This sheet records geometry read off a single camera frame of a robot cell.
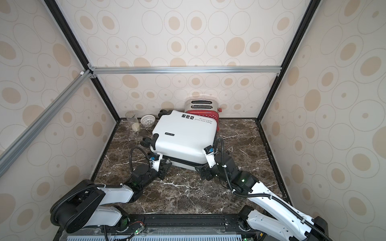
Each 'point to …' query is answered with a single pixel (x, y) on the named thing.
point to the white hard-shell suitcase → (181, 138)
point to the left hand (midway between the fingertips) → (172, 162)
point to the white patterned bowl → (148, 120)
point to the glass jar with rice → (133, 120)
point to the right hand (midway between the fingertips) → (207, 162)
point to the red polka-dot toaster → (204, 106)
